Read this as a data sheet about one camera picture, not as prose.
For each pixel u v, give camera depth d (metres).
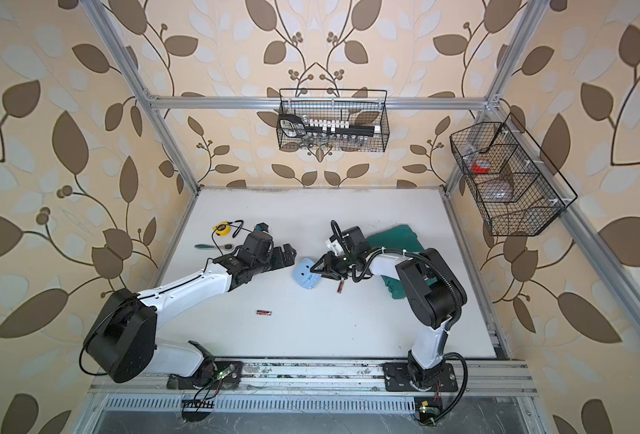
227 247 1.02
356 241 0.77
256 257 0.67
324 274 0.86
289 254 0.80
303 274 0.89
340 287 0.91
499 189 0.72
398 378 0.73
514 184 0.76
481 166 0.81
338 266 0.83
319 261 0.87
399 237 0.99
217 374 0.73
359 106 0.91
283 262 0.79
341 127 0.81
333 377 0.75
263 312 0.85
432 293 0.50
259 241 0.68
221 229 1.05
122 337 0.43
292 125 0.83
